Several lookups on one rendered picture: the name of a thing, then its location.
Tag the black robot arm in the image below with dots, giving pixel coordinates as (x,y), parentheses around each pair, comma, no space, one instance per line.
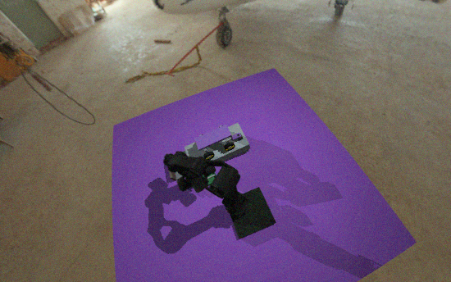
(223,186)

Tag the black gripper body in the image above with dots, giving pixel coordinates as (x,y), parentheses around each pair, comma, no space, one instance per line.
(184,184)

